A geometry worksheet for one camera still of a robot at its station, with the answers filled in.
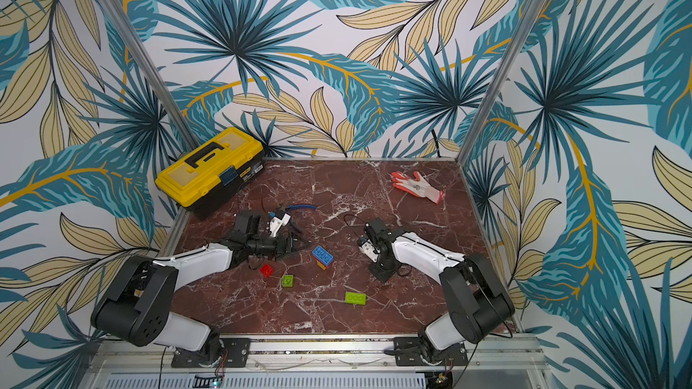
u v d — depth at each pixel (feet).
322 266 2.83
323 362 2.39
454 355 2.39
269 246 2.52
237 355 2.40
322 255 2.81
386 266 2.46
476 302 1.44
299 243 2.55
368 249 2.72
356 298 2.73
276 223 2.69
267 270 2.82
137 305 1.42
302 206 3.39
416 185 3.62
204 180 2.97
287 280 2.81
